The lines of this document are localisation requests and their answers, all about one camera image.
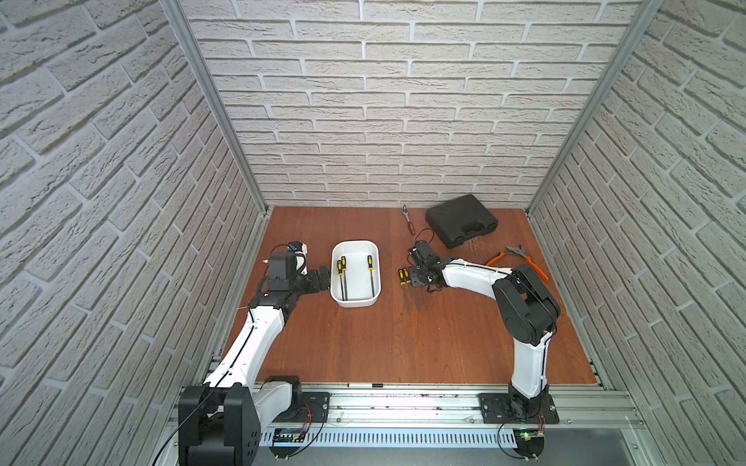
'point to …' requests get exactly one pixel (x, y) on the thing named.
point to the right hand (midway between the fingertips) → (422, 273)
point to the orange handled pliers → (519, 250)
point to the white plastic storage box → (356, 273)
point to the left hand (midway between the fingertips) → (319, 267)
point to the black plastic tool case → (459, 218)
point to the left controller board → (287, 436)
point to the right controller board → (529, 443)
